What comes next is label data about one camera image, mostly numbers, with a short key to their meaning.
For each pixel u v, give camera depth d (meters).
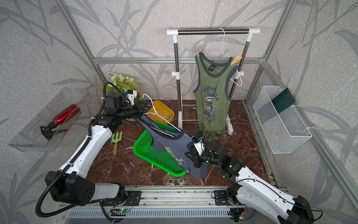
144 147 0.91
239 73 0.81
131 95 0.69
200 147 0.64
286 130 0.59
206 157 0.62
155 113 0.61
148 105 0.74
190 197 0.76
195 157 0.62
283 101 0.71
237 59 0.65
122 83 0.89
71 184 0.38
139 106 0.64
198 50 0.84
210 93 0.87
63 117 0.66
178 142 0.62
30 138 0.59
